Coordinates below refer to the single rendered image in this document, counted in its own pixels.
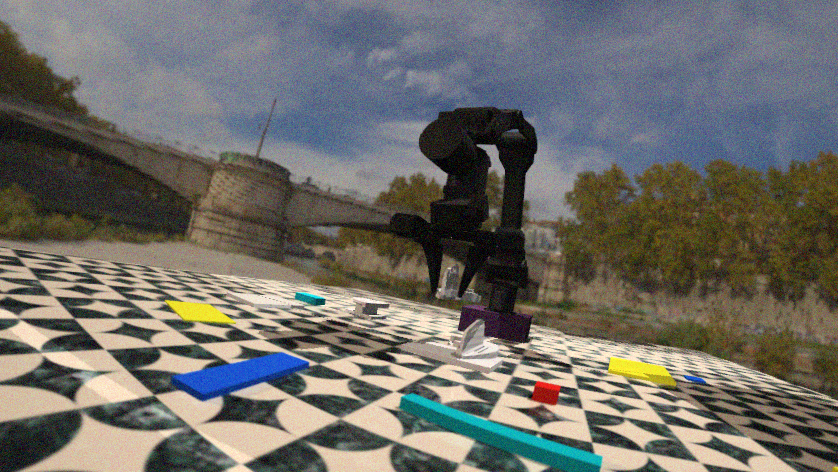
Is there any teal rectangular block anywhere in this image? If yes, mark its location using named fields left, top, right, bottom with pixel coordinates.
left=295, top=292, right=326, bottom=305

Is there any teal long flat bar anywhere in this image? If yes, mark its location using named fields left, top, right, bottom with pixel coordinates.
left=399, top=393, right=603, bottom=472

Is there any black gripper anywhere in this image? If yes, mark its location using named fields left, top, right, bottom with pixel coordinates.
left=388, top=180, right=525, bottom=298

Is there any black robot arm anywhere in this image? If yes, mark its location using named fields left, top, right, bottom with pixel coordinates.
left=419, top=106, right=538, bottom=315

